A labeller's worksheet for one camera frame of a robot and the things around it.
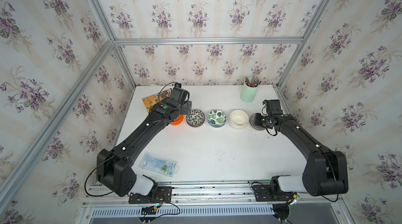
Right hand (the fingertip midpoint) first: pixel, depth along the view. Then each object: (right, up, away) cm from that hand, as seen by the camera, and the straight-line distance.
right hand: (257, 120), depth 89 cm
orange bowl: (-46, -1, +4) cm, 46 cm away
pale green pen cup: (0, +18, +13) cm, 23 cm away
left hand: (-42, +9, -8) cm, 44 cm away
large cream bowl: (-9, -1, +7) cm, 11 cm away
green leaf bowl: (-22, -1, +10) cm, 24 cm away
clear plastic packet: (-55, -23, -7) cm, 60 cm away
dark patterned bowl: (-35, -1, +10) cm, 37 cm away
